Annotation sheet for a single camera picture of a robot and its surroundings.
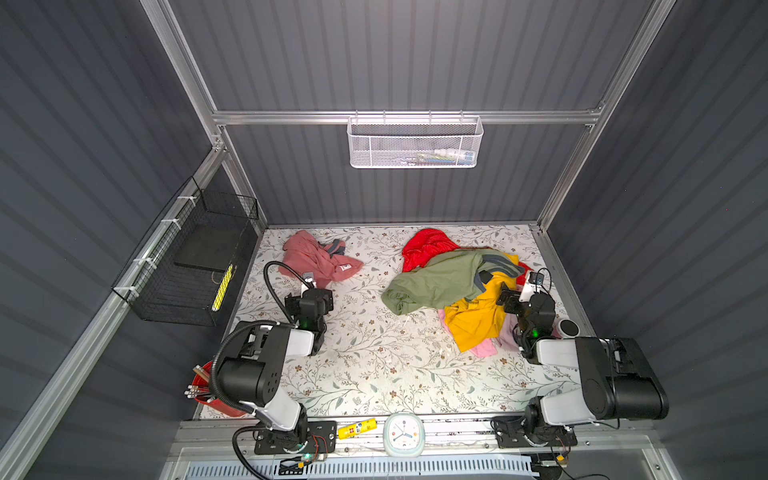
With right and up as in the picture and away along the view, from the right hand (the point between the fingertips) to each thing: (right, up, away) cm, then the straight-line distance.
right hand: (525, 287), depth 91 cm
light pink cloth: (-13, -18, -2) cm, 23 cm away
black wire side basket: (-92, +6, -19) cm, 94 cm away
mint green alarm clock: (-38, -34, -19) cm, 54 cm away
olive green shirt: (-24, +1, +5) cm, 24 cm away
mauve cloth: (-7, -15, -3) cm, 17 cm away
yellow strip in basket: (-81, +2, -21) cm, 84 cm away
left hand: (-68, -2, +3) cm, 69 cm away
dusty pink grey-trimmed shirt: (-64, +8, +12) cm, 66 cm away
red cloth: (-30, +12, +18) cm, 37 cm away
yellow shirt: (-14, -9, -2) cm, 17 cm away
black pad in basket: (-87, +12, -15) cm, 89 cm away
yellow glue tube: (-50, -33, -17) cm, 63 cm away
